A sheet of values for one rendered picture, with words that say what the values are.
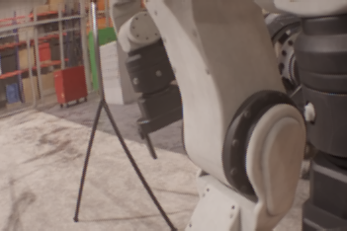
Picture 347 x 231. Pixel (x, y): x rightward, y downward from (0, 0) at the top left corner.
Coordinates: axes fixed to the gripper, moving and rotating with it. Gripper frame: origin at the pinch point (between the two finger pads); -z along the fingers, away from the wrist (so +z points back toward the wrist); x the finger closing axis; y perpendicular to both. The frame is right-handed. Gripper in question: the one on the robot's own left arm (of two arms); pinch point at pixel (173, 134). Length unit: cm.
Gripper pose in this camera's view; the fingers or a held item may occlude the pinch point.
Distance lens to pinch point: 57.8
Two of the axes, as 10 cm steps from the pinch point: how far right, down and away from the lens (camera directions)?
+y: -3.9, -1.5, 9.1
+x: 8.7, -4.0, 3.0
